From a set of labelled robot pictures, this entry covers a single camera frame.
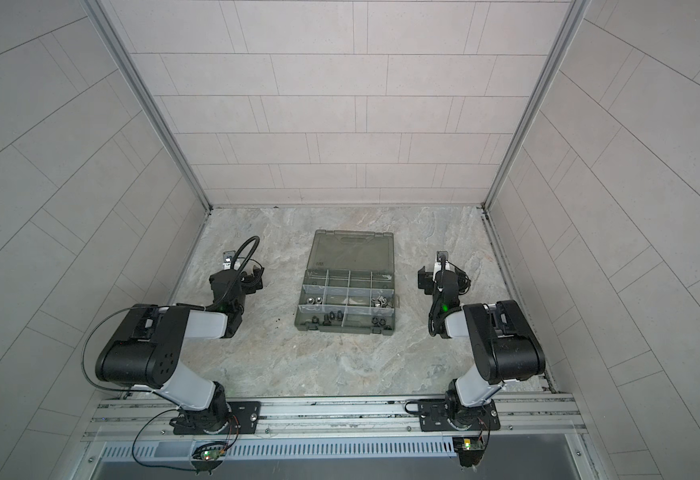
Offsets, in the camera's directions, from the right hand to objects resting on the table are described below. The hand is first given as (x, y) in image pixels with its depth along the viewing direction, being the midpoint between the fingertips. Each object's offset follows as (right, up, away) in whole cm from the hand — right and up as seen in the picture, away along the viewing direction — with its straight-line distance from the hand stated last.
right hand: (439, 264), depth 94 cm
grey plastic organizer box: (-29, -6, -3) cm, 29 cm away
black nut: (-21, -16, -8) cm, 27 cm away
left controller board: (-58, -38, -30) cm, 76 cm away
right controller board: (+1, -39, -26) cm, 47 cm away
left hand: (-61, +1, -1) cm, 61 cm away
